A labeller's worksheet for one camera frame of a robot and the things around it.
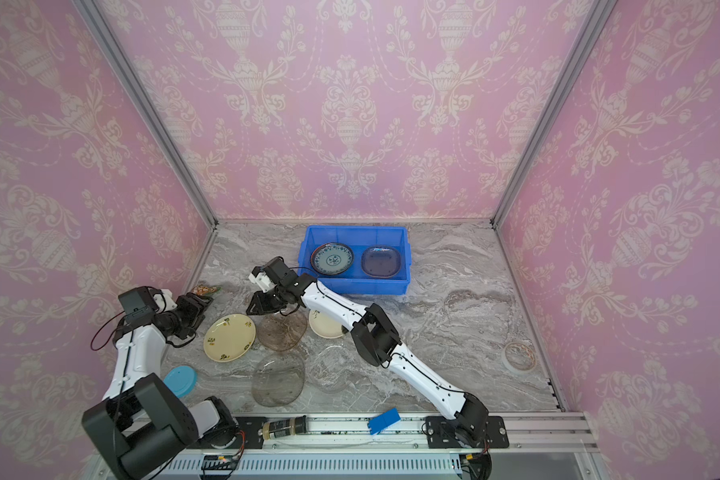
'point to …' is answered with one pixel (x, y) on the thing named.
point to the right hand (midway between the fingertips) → (250, 311)
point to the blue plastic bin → (359, 237)
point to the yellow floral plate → (229, 338)
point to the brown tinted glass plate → (280, 333)
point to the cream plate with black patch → (324, 326)
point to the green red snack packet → (205, 290)
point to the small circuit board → (219, 462)
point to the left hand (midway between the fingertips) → (208, 303)
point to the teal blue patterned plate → (331, 258)
